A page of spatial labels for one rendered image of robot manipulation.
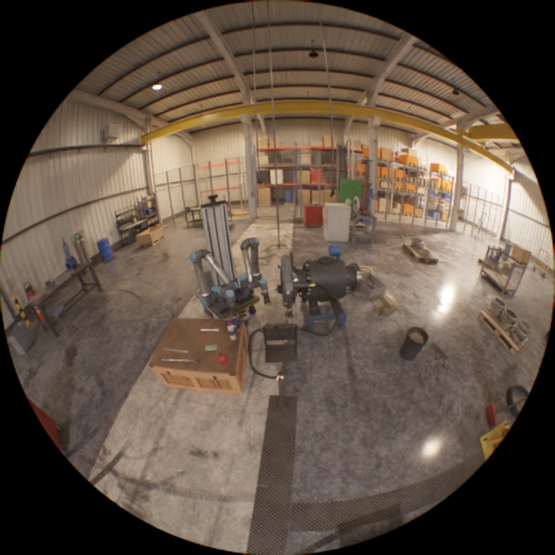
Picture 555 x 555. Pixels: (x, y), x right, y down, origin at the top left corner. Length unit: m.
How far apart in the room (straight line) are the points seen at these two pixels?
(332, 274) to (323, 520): 2.76
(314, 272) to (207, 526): 3.09
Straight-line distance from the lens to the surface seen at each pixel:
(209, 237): 2.58
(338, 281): 2.65
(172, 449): 2.32
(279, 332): 2.25
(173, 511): 2.29
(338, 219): 6.32
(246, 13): 8.08
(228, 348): 2.11
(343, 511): 2.10
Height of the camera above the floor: 2.02
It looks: 29 degrees down
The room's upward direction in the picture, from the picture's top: 3 degrees counter-clockwise
